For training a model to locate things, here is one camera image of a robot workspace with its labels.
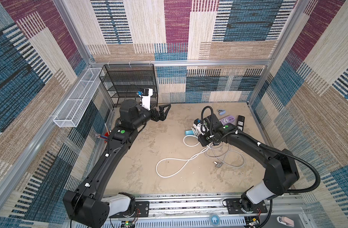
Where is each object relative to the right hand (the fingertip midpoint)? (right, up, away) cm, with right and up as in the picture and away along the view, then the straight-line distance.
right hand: (202, 140), depth 86 cm
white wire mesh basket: (-68, +17, -14) cm, 71 cm away
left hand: (-22, +20, -18) cm, 35 cm away
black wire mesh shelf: (-55, +41, +21) cm, 72 cm away
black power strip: (+31, +10, +19) cm, 38 cm away
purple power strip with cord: (+22, +12, +22) cm, 33 cm away
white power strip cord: (+10, -15, 0) cm, 18 cm away
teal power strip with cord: (-6, +3, +13) cm, 15 cm away
